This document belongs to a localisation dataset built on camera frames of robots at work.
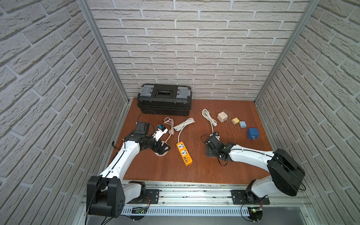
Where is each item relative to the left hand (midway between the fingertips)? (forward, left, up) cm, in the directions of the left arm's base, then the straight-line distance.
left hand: (165, 142), depth 82 cm
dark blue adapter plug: (+10, -60, -6) cm, 61 cm away
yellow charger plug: (+22, -51, -8) cm, 56 cm away
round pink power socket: (-8, -1, +1) cm, 8 cm away
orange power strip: (-3, -12, -9) cm, 16 cm away
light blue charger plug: (+20, -56, -8) cm, 60 cm away
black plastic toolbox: (+31, +2, +6) cm, 32 cm away
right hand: (0, -31, -9) cm, 32 cm away
